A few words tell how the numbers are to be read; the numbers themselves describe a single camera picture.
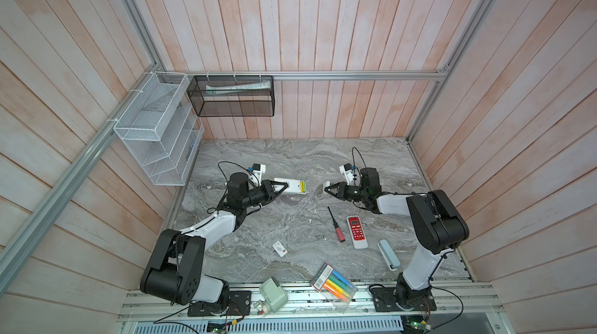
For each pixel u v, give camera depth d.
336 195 0.88
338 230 0.89
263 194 0.76
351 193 0.84
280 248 0.84
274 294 0.72
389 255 0.80
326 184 0.94
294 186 0.83
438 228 0.50
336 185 0.88
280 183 0.81
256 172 0.80
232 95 1.04
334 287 0.76
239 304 0.73
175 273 0.43
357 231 0.88
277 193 0.78
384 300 0.73
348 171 0.89
